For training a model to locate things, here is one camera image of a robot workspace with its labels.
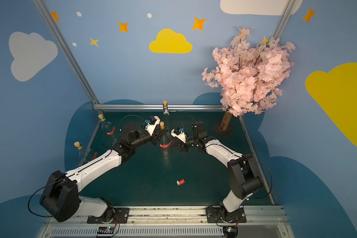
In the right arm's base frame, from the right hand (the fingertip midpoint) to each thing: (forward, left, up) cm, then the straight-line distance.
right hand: (175, 141), depth 85 cm
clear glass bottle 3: (+9, +47, -14) cm, 50 cm away
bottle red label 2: (-4, +4, +1) cm, 6 cm away
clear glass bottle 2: (-1, +6, -2) cm, 6 cm away
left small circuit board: (-43, +31, -17) cm, 56 cm away
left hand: (+2, +5, +13) cm, 14 cm away
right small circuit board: (-40, -31, -19) cm, 54 cm away
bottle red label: (-18, -4, -16) cm, 25 cm away
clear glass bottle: (+14, +6, +8) cm, 17 cm away
